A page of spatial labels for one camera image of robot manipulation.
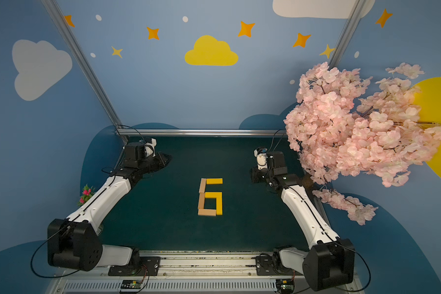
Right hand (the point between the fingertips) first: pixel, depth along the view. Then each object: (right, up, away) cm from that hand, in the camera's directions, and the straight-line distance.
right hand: (255, 168), depth 83 cm
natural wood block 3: (-23, -22, +6) cm, 32 cm away
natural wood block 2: (-26, -17, +10) cm, 33 cm away
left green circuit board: (-52, -46, -11) cm, 70 cm away
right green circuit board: (+10, -47, -10) cm, 49 cm away
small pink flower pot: (-72, -10, -8) cm, 73 cm away
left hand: (-39, +7, +1) cm, 39 cm away
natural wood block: (-26, -11, +15) cm, 32 cm away
